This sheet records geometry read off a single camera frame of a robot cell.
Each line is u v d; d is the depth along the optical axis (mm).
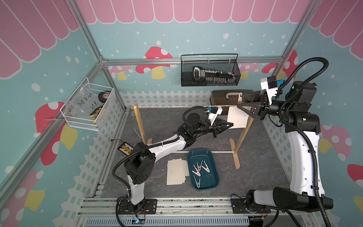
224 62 896
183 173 861
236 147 865
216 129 623
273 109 490
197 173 850
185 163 889
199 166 871
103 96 804
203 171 864
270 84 452
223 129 671
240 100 567
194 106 546
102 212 735
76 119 641
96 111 672
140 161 517
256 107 490
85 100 682
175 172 857
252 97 557
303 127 410
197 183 810
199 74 890
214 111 612
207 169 868
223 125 658
